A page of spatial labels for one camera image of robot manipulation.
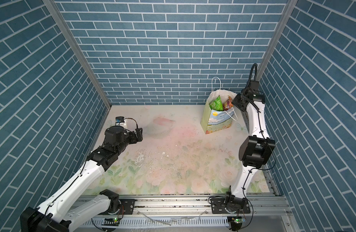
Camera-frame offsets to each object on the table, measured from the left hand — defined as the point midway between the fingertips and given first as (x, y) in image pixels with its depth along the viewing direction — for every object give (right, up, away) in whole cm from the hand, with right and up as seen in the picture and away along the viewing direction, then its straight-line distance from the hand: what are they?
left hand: (139, 129), depth 78 cm
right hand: (+58, +16, +11) cm, 61 cm away
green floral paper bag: (+46, +11, +6) cm, 47 cm away
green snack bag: (+46, +15, +15) cm, 51 cm away
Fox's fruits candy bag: (+54, +16, +15) cm, 58 cm away
